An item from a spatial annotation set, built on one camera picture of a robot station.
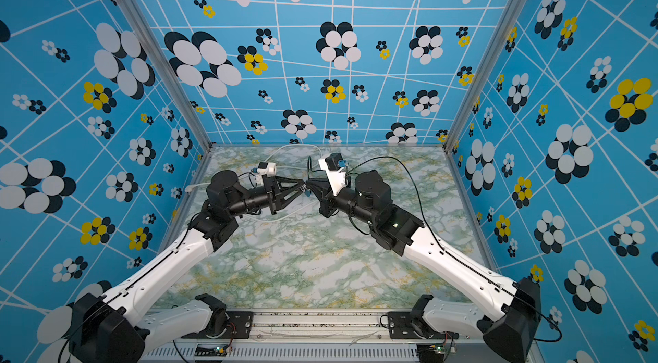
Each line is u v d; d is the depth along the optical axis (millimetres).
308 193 666
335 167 532
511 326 365
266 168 693
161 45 875
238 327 734
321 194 587
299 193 680
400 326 724
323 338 722
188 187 1081
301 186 666
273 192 608
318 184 596
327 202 554
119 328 377
